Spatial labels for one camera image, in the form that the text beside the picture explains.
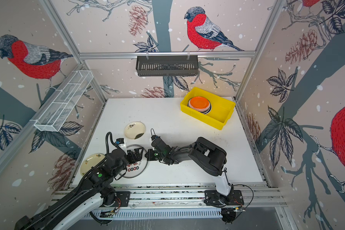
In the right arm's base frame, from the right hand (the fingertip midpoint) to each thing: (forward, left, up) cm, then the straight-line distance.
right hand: (145, 154), depth 87 cm
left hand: (0, +1, +9) cm, 9 cm away
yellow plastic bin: (+38, -42, +3) cm, 57 cm away
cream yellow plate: (-5, +35, -2) cm, 35 cm away
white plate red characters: (-9, +4, -2) cm, 10 cm away
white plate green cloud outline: (+35, -41, +1) cm, 54 cm away
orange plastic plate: (+43, -36, +3) cm, 56 cm away
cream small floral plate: (+19, +12, -2) cm, 23 cm away
